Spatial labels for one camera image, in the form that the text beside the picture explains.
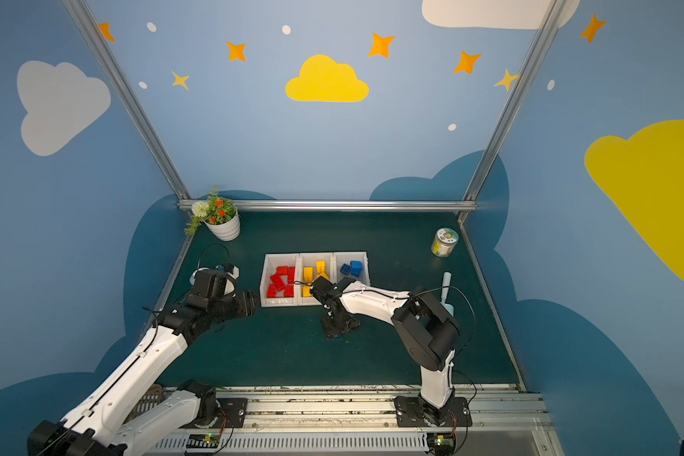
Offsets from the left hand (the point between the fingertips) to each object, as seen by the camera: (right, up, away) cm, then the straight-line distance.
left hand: (250, 298), depth 81 cm
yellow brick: (+15, +5, +18) cm, 24 cm away
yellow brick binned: (+19, +7, +20) cm, 28 cm away
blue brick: (+28, +7, +20) cm, 35 cm away
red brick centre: (+8, -1, +16) cm, 18 cm away
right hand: (+26, -12, +7) cm, 29 cm away
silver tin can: (-24, +5, +14) cm, 28 cm away
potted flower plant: (-19, +27, +22) cm, 39 cm away
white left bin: (0, +7, +21) cm, 22 cm away
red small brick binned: (+2, -1, +14) cm, 15 cm away
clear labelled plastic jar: (+65, +16, +23) cm, 71 cm away
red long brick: (+4, +2, +17) cm, 18 cm away
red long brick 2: (+9, +5, +16) cm, 19 cm away
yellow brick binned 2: (+15, -1, +14) cm, 20 cm away
